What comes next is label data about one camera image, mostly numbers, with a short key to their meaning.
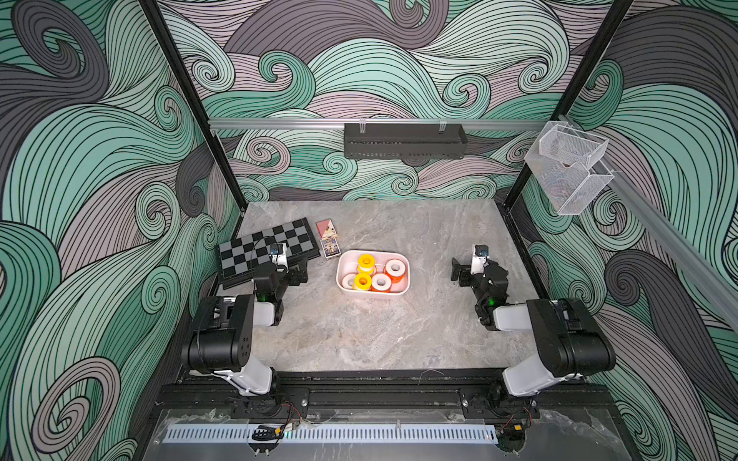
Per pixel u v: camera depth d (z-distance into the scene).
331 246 1.05
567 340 0.44
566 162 0.79
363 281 0.90
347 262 1.00
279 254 0.80
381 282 0.93
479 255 0.80
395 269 0.95
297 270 0.85
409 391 0.76
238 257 1.00
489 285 0.71
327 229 1.10
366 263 0.95
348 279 0.95
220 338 0.45
